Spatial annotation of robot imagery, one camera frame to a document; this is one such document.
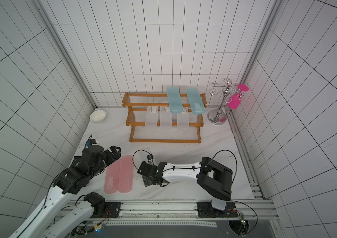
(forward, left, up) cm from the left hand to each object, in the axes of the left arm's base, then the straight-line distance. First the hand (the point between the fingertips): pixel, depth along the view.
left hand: (113, 155), depth 74 cm
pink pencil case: (-7, +4, -15) cm, 17 cm away
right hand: (-7, -17, -17) cm, 25 cm away
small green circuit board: (-25, -65, -15) cm, 71 cm away
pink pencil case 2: (-4, -4, -15) cm, 16 cm away
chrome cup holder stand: (+40, -65, -15) cm, 78 cm away
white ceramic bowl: (+39, +26, -14) cm, 49 cm away
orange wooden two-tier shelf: (+26, -10, +12) cm, 30 cm away
